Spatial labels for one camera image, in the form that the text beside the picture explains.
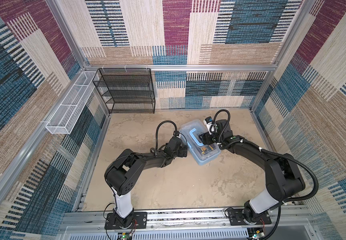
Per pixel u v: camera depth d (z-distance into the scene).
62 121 0.70
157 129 0.79
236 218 0.73
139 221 0.73
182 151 0.86
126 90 1.11
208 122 0.81
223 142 0.69
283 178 0.45
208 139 0.83
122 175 0.49
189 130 0.94
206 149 0.88
